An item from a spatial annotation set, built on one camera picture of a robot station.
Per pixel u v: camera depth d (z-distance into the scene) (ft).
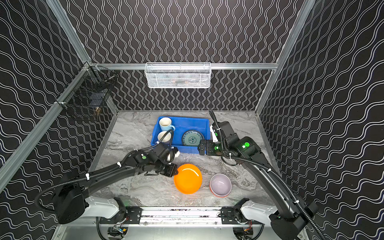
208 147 1.96
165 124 3.35
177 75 4.43
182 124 3.60
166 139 3.29
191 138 3.29
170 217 2.49
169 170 2.28
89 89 3.18
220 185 2.66
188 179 2.66
